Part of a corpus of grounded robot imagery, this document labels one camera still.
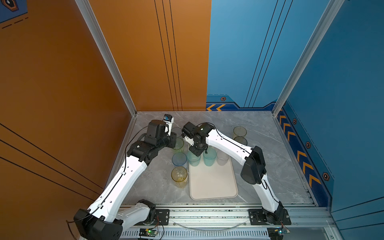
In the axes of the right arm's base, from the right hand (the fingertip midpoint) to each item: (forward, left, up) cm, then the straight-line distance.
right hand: (196, 150), depth 86 cm
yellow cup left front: (-14, +9, -2) cm, 17 cm away
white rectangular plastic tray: (-15, -8, -9) cm, 20 cm away
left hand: (+1, +11, +16) cm, 20 cm away
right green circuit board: (-38, -37, -12) cm, 55 cm away
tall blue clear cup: (-7, +9, +1) cm, 11 cm away
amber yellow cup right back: (+12, -27, +2) cm, 30 cm away
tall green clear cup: (+3, +10, +2) cm, 11 cm away
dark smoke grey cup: (+7, -27, 0) cm, 28 cm away
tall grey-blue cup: (-5, +7, +24) cm, 25 cm away
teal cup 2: (-2, -8, -6) cm, 10 cm away
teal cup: (-2, +2, -8) cm, 9 cm away
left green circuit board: (-38, +24, -12) cm, 46 cm away
